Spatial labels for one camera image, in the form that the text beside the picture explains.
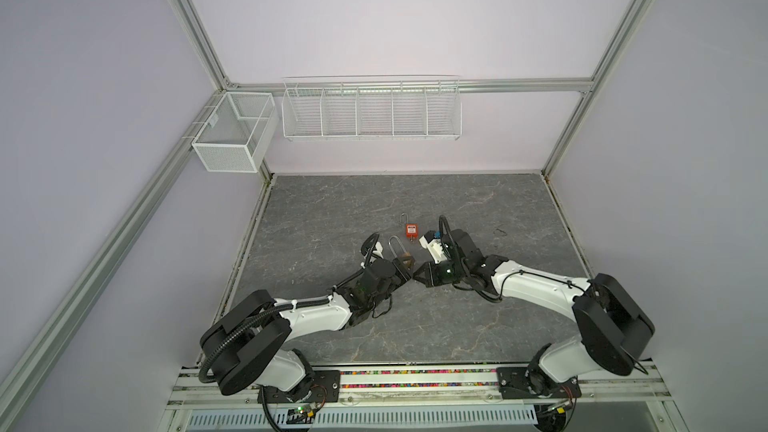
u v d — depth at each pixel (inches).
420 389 29.2
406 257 33.7
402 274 29.7
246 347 16.8
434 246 31.3
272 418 27.5
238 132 40.2
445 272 29.0
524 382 29.0
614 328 17.2
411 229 40.2
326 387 29.0
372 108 38.6
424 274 31.1
